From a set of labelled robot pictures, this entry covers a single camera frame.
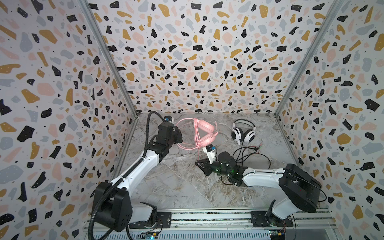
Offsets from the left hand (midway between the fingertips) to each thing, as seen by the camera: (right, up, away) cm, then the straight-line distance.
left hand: (180, 129), depth 83 cm
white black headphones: (+40, -1, +17) cm, 43 cm away
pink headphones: (+16, 0, -6) cm, 17 cm away
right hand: (+8, -17, -5) cm, 19 cm away
